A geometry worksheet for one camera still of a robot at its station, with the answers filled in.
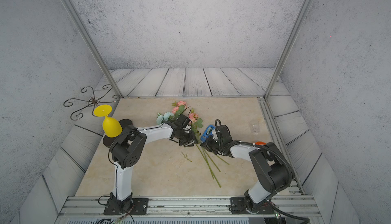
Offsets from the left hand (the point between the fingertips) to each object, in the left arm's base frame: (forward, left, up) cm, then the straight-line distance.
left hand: (200, 144), depth 93 cm
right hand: (-2, 0, +4) cm, 5 cm away
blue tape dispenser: (+7, -5, +2) cm, 9 cm away
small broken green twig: (-7, +8, -3) cm, 11 cm away
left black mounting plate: (-31, +30, -2) cm, 43 cm away
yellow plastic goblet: (-1, +43, +21) cm, 48 cm away
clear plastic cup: (+9, -35, +1) cm, 37 cm away
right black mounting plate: (-32, -17, -2) cm, 37 cm away
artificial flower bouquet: (+24, +13, +1) cm, 28 cm away
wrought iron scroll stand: (+9, +53, +29) cm, 61 cm away
